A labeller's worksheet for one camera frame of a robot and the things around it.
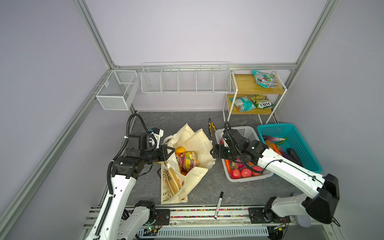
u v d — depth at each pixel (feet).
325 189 1.34
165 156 1.97
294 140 3.16
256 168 1.76
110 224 1.26
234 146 1.87
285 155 3.03
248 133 3.22
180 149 2.91
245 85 2.92
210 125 3.59
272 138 3.25
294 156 3.00
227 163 2.85
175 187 2.31
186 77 3.28
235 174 2.71
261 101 3.31
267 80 2.86
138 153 1.68
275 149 3.15
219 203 2.53
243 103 3.25
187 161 2.70
